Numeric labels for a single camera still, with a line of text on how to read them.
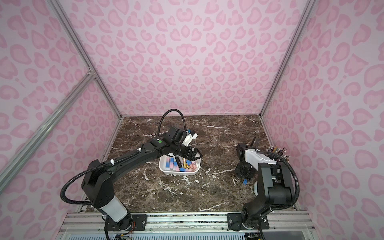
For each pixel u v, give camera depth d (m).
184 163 0.90
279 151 0.83
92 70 0.91
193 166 0.90
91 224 0.75
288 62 0.88
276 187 0.45
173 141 0.65
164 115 0.65
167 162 0.93
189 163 0.91
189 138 0.74
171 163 0.92
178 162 0.93
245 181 0.86
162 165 0.92
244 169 0.75
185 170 0.90
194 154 0.70
